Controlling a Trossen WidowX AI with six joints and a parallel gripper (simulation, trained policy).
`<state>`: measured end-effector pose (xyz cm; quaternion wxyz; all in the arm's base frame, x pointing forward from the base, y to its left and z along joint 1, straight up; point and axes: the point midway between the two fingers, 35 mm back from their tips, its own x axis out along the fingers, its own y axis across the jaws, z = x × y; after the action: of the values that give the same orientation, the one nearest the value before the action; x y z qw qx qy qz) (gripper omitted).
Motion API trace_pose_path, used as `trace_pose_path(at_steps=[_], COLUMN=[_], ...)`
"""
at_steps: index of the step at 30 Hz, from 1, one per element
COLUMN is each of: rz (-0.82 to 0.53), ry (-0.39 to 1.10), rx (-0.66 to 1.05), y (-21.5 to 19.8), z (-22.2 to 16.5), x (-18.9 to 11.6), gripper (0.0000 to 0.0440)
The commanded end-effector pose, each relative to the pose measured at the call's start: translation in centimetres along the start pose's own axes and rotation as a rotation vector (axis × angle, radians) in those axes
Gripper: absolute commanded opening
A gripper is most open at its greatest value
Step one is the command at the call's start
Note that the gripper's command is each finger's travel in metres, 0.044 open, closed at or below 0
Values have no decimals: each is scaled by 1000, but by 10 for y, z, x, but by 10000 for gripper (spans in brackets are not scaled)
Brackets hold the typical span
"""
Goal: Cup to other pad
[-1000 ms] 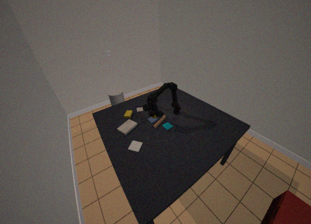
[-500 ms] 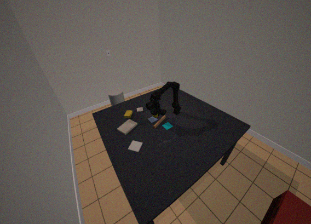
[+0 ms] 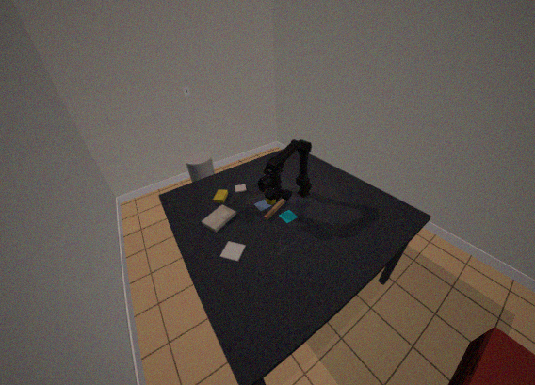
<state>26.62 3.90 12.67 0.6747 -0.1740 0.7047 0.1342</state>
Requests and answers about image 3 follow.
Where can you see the yellow rectangular block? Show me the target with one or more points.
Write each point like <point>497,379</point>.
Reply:
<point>220,196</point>

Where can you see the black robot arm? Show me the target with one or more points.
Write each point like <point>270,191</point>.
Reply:
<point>276,163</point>

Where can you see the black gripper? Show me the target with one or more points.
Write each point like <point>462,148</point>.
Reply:
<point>281,193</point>

